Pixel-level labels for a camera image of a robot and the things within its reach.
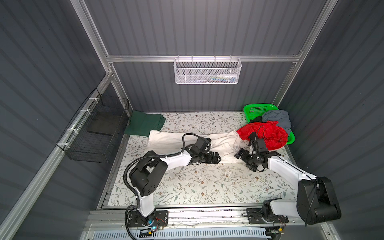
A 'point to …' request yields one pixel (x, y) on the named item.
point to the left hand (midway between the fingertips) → (216, 158)
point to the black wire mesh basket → (93, 135)
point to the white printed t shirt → (225, 142)
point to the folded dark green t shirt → (141, 124)
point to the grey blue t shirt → (281, 116)
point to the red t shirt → (275, 136)
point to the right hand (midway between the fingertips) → (241, 160)
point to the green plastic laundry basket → (252, 110)
